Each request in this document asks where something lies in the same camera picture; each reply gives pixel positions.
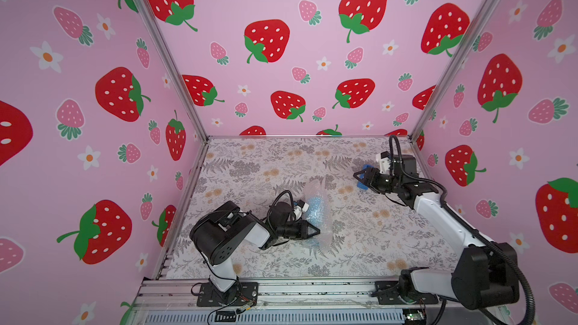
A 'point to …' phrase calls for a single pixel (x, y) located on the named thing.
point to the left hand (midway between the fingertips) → (320, 233)
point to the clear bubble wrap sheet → (321, 242)
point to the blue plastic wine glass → (316, 211)
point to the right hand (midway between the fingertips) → (354, 178)
